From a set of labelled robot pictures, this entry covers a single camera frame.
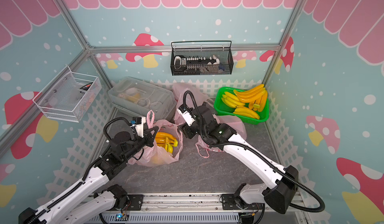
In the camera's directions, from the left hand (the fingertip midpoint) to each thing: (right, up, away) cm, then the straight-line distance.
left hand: (158, 130), depth 74 cm
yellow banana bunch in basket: (+46, +17, +35) cm, 60 cm away
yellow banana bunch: (+1, -7, +12) cm, 14 cm away
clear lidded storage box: (-20, +19, +23) cm, 36 cm away
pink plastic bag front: (-1, -13, +2) cm, 13 cm away
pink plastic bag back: (+7, +25, +28) cm, 38 cm away
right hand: (+12, +4, -2) cm, 13 cm away
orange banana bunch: (+60, +20, +28) cm, 69 cm away
